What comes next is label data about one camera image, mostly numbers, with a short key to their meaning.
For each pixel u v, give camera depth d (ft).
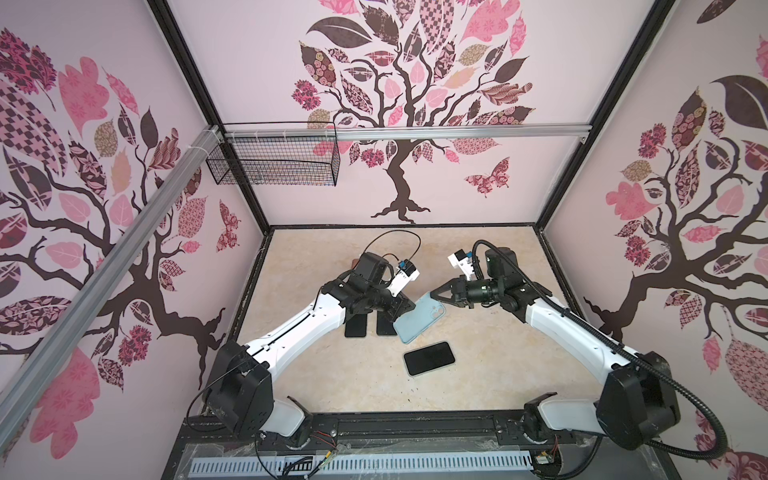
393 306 2.26
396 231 2.03
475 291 2.25
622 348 1.45
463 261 2.43
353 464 2.29
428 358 2.85
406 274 2.28
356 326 3.04
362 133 3.10
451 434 2.44
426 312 2.49
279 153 3.11
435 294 2.44
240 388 1.33
